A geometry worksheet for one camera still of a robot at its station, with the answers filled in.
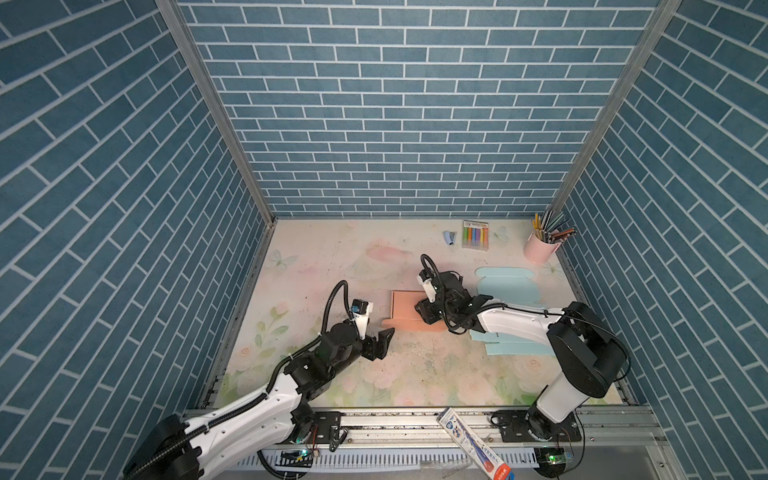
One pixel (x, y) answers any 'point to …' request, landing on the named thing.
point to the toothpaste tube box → (475, 446)
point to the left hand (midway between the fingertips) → (383, 327)
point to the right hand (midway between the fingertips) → (418, 302)
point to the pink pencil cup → (539, 251)
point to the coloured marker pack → (475, 235)
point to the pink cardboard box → (405, 318)
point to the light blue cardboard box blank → (511, 286)
